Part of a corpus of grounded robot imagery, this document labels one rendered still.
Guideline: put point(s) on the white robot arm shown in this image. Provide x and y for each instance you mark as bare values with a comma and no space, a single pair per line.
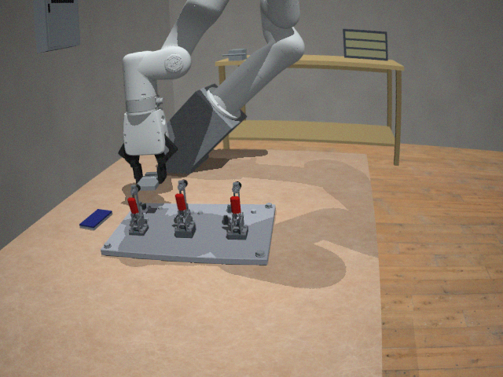
284,48

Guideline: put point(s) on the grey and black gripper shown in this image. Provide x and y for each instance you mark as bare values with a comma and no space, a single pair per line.
143,136

